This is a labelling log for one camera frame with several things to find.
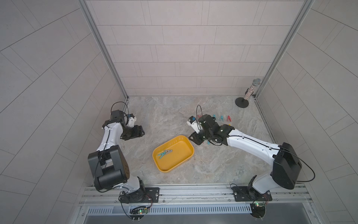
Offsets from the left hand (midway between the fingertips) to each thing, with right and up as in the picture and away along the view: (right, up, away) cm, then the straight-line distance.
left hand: (140, 130), depth 87 cm
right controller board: (+65, -36, -18) cm, 76 cm away
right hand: (+31, -2, -7) cm, 32 cm away
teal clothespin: (+40, -3, -18) cm, 44 cm away
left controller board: (+6, -35, -22) cm, 42 cm away
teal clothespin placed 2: (+55, +7, +15) cm, 58 cm away
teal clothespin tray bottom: (+14, -14, -3) cm, 20 cm away
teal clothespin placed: (+50, +8, +18) cm, 54 cm away
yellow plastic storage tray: (+26, -12, -1) cm, 29 cm away
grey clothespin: (+17, -12, -2) cm, 21 cm away
